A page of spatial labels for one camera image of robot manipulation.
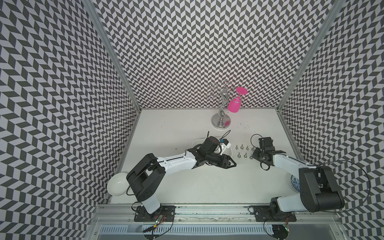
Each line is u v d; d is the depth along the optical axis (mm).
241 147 963
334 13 688
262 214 728
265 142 729
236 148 963
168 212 726
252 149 942
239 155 935
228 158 717
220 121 1094
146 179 443
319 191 430
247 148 963
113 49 883
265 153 689
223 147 752
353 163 644
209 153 667
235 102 875
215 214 739
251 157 911
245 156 935
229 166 710
